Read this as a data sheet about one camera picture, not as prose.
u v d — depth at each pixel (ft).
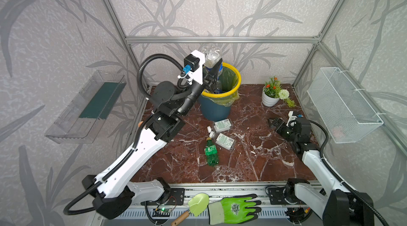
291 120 2.46
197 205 2.37
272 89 3.25
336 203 1.35
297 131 2.17
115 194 1.25
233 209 2.27
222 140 2.91
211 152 2.77
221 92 3.14
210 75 1.42
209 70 1.52
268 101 3.37
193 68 1.29
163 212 2.37
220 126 3.07
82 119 2.14
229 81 3.15
